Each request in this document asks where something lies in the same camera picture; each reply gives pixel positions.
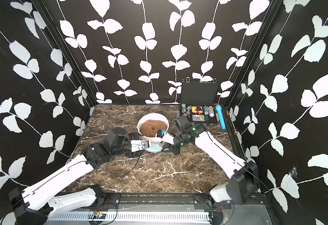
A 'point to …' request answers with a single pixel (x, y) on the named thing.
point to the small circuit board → (98, 215)
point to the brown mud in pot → (149, 128)
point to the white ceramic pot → (152, 116)
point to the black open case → (199, 101)
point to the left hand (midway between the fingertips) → (142, 137)
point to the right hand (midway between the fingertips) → (162, 146)
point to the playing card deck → (198, 117)
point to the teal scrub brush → (154, 147)
